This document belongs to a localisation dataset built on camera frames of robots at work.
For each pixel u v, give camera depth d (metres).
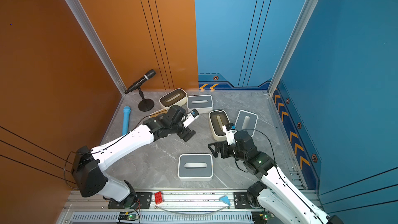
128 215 0.71
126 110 1.05
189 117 0.69
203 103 1.06
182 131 0.70
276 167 0.50
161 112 0.64
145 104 1.09
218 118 0.97
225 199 0.74
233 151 0.62
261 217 0.70
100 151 0.44
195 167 0.84
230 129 0.66
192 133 0.71
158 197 0.74
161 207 0.73
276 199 0.57
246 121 0.99
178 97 1.09
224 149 0.64
